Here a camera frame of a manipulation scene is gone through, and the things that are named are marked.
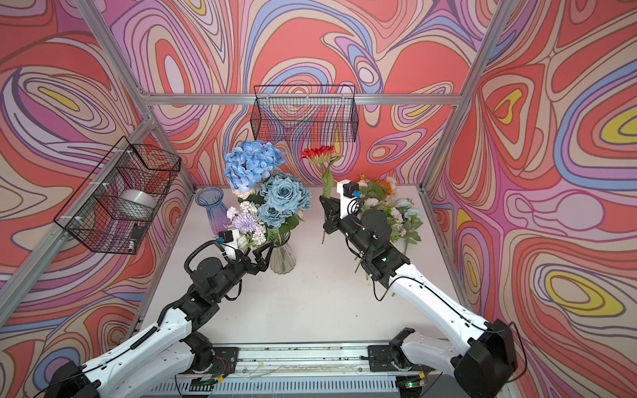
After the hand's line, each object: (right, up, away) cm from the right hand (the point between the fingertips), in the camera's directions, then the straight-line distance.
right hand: (321, 203), depth 68 cm
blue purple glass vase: (-42, +3, +24) cm, 49 cm away
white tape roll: (-53, 0, +1) cm, 53 cm away
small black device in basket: (-55, -9, +4) cm, 55 cm away
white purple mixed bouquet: (-21, -5, -1) cm, 22 cm away
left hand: (-17, -13, +6) cm, 22 cm away
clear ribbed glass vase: (-15, -20, +22) cm, 33 cm away
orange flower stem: (+29, +9, +42) cm, 52 cm away
